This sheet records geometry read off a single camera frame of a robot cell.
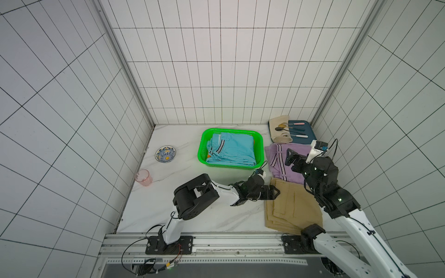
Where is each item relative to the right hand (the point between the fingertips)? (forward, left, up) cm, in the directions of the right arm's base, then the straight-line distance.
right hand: (290, 151), depth 71 cm
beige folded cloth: (+34, -9, -29) cm, 45 cm away
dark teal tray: (+40, -28, -30) cm, 57 cm away
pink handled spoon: (+43, -13, -26) cm, 52 cm away
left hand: (-9, +4, -27) cm, 29 cm away
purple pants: (+16, -2, -25) cm, 30 cm away
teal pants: (+17, +26, -23) cm, 39 cm away
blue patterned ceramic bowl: (+13, +66, -26) cm, 72 cm away
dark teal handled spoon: (+40, -8, -28) cm, 49 cm away
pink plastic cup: (-3, +73, -26) cm, 77 cm away
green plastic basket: (+17, +9, -21) cm, 28 cm away
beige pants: (-15, -6, -25) cm, 30 cm away
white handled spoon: (+35, -23, -29) cm, 51 cm away
